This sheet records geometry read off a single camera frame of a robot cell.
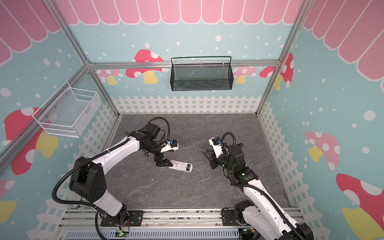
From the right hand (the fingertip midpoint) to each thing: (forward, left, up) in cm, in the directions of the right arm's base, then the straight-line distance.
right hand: (204, 151), depth 76 cm
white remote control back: (+1, +13, -19) cm, 23 cm away
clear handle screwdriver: (-1, -2, +2) cm, 3 cm away
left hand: (+1, +19, -9) cm, 21 cm away
